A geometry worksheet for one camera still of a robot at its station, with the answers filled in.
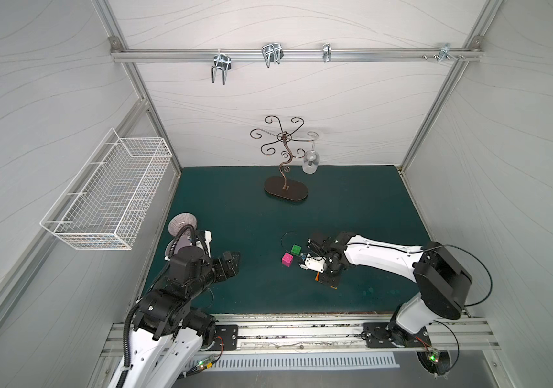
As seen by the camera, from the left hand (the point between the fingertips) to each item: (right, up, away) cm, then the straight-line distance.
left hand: (230, 257), depth 70 cm
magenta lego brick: (+17, -5, +16) cm, 24 cm away
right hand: (+32, -10, +15) cm, 36 cm away
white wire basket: (-36, +16, -2) cm, 39 cm away
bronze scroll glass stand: (+17, +36, +18) cm, 43 cm away
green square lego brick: (+21, -3, +20) cm, 29 cm away
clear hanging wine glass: (+27, +32, +26) cm, 49 cm away
